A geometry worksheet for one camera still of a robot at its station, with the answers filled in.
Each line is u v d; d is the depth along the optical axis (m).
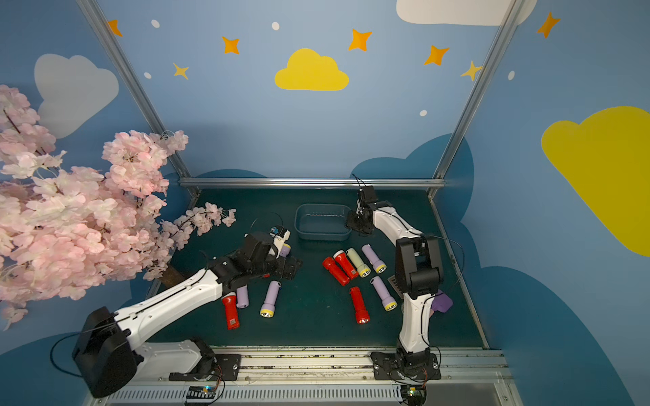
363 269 0.93
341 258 0.96
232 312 0.84
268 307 0.83
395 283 0.91
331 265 0.94
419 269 0.54
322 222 1.18
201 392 0.73
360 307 0.85
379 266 0.93
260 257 0.62
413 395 0.73
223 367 0.73
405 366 0.67
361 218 0.77
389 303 0.84
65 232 0.45
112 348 0.39
